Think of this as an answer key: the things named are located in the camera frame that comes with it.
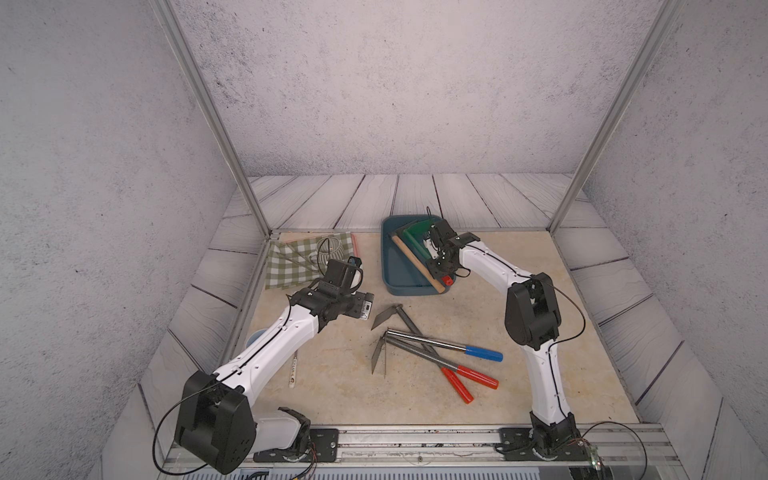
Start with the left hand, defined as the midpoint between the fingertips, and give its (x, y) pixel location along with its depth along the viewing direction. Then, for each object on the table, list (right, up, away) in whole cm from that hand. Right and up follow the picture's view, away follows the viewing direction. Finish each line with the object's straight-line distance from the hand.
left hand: (361, 298), depth 84 cm
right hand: (+24, +8, +16) cm, 30 cm away
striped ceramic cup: (-15, +14, +28) cm, 35 cm away
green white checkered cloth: (-30, +8, +27) cm, 41 cm away
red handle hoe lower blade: (+5, -17, +5) cm, 18 cm away
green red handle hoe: (+18, +20, +30) cm, 41 cm away
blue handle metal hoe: (+34, -17, +5) cm, 38 cm away
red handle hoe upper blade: (+26, -23, -3) cm, 35 cm away
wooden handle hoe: (+23, +2, +10) cm, 25 cm away
